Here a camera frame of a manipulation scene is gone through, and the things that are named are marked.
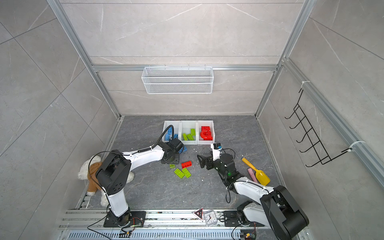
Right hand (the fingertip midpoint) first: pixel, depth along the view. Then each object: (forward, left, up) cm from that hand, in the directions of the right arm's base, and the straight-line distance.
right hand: (204, 152), depth 85 cm
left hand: (+2, +19, -8) cm, 20 cm away
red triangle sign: (-29, +3, -11) cm, 31 cm away
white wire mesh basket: (+46, +16, +18) cm, 53 cm away
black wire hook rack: (-10, -47, +21) cm, 53 cm away
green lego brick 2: (-8, +15, -10) cm, 20 cm away
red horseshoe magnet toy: (+20, -2, -8) cm, 22 cm away
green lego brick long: (+18, +13, -9) cm, 24 cm away
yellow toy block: (-11, -33, -10) cm, 36 cm away
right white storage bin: (+28, -3, -5) cm, 28 cm away
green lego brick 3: (-7, +11, -10) cm, 17 cm away
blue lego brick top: (-2, +11, +8) cm, 14 cm away
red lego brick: (-2, +11, -11) cm, 16 cm away
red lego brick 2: (+25, -3, -8) cm, 26 cm away
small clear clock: (-31, -2, -10) cm, 33 cm away
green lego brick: (+23, +7, -10) cm, 26 cm away
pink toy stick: (-10, -28, -10) cm, 32 cm away
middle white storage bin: (+29, +13, -10) cm, 33 cm away
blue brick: (+18, +25, -9) cm, 32 cm away
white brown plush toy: (-8, +65, -3) cm, 66 cm away
